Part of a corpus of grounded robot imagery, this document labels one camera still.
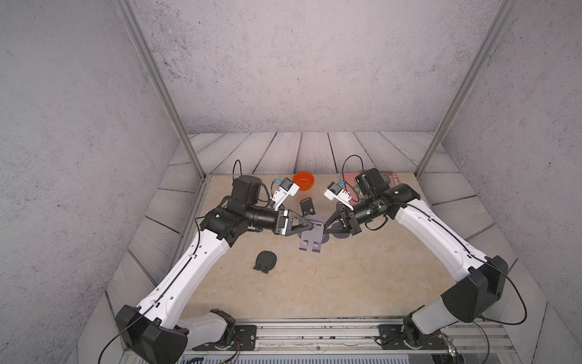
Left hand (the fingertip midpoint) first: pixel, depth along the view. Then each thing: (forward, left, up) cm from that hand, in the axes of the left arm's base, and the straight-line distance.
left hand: (310, 228), depth 60 cm
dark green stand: (+7, +16, -35) cm, 39 cm away
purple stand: (+18, -16, -35) cm, 43 cm away
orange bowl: (+48, -1, -31) cm, 57 cm away
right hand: (+1, -5, -4) cm, 6 cm away
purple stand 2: (-1, -1, -3) cm, 3 cm away
